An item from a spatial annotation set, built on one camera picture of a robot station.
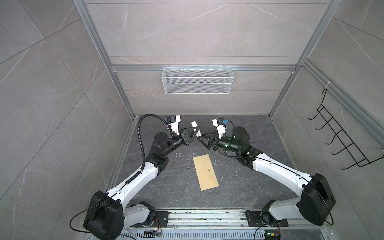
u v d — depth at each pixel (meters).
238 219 0.75
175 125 0.65
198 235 0.70
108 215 0.39
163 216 0.74
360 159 0.59
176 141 0.63
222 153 0.67
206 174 0.89
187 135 0.64
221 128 0.65
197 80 1.01
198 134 0.69
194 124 0.69
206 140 0.68
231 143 0.63
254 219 0.73
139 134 0.56
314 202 0.41
